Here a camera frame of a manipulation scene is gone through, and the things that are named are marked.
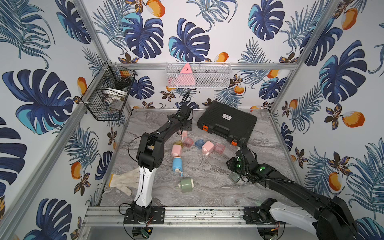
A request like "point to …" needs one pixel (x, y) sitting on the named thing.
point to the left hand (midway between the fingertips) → (184, 123)
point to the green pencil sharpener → (186, 185)
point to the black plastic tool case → (233, 125)
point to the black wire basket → (106, 97)
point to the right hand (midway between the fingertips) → (227, 162)
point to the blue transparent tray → (199, 143)
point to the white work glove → (125, 180)
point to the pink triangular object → (185, 77)
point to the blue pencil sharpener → (177, 165)
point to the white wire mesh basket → (198, 74)
